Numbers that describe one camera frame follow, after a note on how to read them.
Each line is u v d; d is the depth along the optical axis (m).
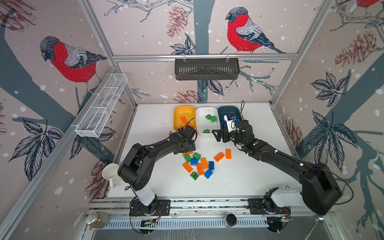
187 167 0.88
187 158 0.88
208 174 0.83
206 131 1.02
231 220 0.63
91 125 0.70
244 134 0.64
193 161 0.89
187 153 0.92
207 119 1.10
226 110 1.09
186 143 0.68
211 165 0.88
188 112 1.12
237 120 0.74
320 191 0.42
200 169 0.86
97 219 0.63
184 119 1.10
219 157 0.92
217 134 0.76
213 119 1.07
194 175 0.82
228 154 0.92
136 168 0.46
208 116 1.10
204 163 0.88
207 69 1.06
